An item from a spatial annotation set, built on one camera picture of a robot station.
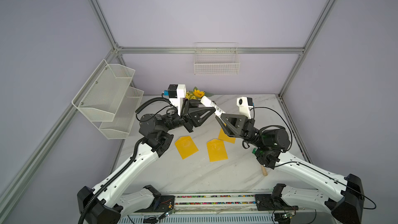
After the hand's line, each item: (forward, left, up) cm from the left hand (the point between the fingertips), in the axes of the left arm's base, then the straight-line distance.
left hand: (213, 110), depth 46 cm
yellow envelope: (+13, +14, -51) cm, 55 cm away
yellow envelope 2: (+11, -5, -52) cm, 53 cm away
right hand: (-1, -2, -3) cm, 4 cm away
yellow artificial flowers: (+32, +7, -25) cm, 41 cm away
